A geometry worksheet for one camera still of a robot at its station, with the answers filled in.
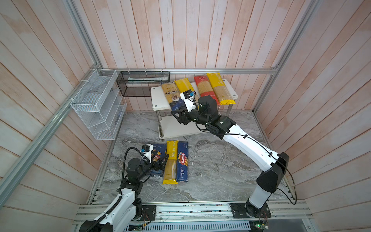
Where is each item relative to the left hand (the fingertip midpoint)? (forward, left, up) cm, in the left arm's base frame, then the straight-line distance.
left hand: (163, 155), depth 81 cm
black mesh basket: (+51, +21, +13) cm, 57 cm away
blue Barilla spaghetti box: (0, -11, -9) cm, 14 cm away
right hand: (+12, -7, +25) cm, 28 cm away
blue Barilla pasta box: (+7, +4, -6) cm, 10 cm away
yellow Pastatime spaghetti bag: (-4, -4, -10) cm, 11 cm away
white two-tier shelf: (+26, -1, -5) cm, 26 cm away
